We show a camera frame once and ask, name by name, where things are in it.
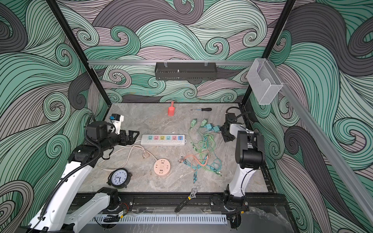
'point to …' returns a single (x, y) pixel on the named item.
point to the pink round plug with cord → (144, 154)
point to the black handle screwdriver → (207, 109)
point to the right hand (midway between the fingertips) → (224, 132)
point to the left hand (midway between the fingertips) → (132, 130)
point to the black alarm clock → (119, 178)
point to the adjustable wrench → (192, 195)
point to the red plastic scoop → (171, 110)
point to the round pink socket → (161, 167)
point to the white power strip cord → (137, 141)
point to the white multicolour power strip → (162, 140)
